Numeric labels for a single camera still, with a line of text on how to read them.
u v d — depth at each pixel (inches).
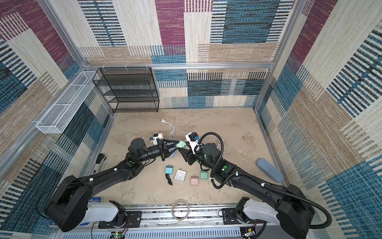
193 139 24.6
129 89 43.9
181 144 28.7
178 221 28.7
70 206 16.4
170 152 28.7
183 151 26.6
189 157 25.5
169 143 28.6
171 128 42.5
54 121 27.6
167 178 33.6
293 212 15.8
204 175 33.7
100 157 35.3
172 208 29.9
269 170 33.9
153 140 30.5
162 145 27.2
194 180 32.9
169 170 34.4
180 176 33.4
